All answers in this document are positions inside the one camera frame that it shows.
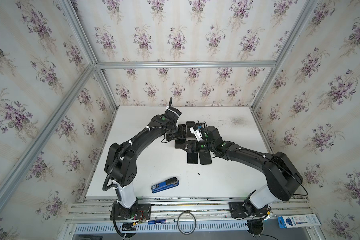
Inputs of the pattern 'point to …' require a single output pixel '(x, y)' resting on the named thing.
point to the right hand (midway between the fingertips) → (183, 148)
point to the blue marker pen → (160, 221)
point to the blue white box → (297, 221)
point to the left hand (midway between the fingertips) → (182, 134)
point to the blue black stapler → (169, 183)
